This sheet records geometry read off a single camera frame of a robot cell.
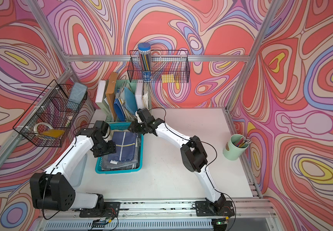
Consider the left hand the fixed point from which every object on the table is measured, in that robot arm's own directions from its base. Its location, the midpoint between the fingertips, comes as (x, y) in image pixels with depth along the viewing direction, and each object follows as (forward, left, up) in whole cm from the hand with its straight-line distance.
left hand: (111, 152), depth 82 cm
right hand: (+13, -11, +2) cm, 17 cm away
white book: (+32, +9, +20) cm, 39 cm away
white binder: (+34, -14, +15) cm, 39 cm away
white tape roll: (+3, +30, +22) cm, 37 cm away
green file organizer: (+33, -3, +13) cm, 36 cm away
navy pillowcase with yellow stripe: (+8, -6, -4) cm, 11 cm away
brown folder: (+26, +1, +22) cm, 34 cm away
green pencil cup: (+1, -71, +1) cm, 71 cm away
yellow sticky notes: (+40, -33, +23) cm, 57 cm away
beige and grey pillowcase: (-7, +2, -3) cm, 7 cm away
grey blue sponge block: (+26, +19, +23) cm, 39 cm away
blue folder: (+33, -8, +10) cm, 36 cm away
